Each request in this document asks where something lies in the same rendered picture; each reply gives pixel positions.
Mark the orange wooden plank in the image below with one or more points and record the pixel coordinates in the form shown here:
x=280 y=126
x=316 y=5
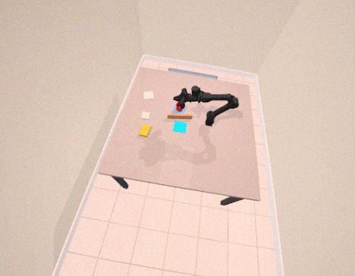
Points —
x=180 y=116

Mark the yellow rectangular block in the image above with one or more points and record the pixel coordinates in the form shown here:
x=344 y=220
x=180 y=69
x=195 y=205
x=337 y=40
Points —
x=145 y=130

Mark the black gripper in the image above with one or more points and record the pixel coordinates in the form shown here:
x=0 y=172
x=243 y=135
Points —
x=182 y=101

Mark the red cup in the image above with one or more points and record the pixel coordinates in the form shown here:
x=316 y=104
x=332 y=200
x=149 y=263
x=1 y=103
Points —
x=177 y=107

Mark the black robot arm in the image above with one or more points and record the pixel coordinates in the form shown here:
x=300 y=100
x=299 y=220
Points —
x=199 y=95

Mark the pale pink flat square tile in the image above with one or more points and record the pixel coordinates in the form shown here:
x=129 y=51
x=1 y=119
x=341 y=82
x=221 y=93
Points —
x=148 y=95

